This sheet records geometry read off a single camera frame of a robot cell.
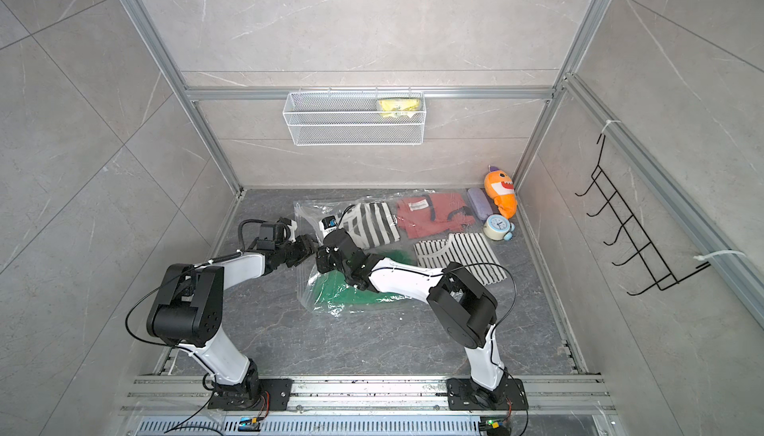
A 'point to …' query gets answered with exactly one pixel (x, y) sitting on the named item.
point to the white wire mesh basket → (354, 118)
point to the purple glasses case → (479, 203)
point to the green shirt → (333, 290)
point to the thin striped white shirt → (468, 248)
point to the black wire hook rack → (632, 234)
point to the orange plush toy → (499, 186)
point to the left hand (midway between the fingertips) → (320, 241)
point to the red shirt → (429, 214)
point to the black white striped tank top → (371, 223)
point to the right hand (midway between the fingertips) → (319, 249)
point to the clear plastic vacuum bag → (307, 214)
